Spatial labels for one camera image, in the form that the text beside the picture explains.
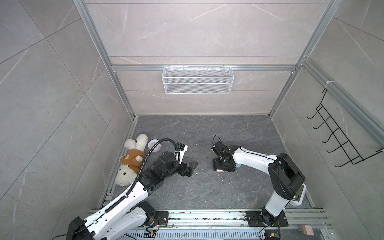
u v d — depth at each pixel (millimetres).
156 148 536
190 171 659
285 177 463
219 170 850
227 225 730
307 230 687
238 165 814
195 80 1005
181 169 650
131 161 828
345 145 631
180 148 640
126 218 561
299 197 762
